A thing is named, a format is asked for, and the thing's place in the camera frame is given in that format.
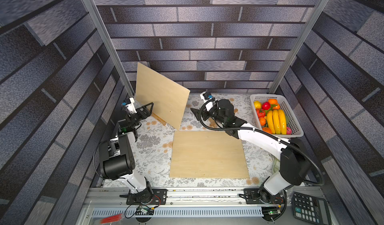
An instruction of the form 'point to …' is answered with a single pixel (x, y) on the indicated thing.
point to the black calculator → (310, 206)
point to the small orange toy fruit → (262, 121)
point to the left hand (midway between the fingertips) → (150, 104)
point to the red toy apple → (266, 106)
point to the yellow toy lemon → (257, 104)
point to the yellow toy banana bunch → (277, 121)
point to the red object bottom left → (114, 218)
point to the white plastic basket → (296, 127)
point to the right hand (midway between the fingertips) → (197, 102)
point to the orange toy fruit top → (272, 101)
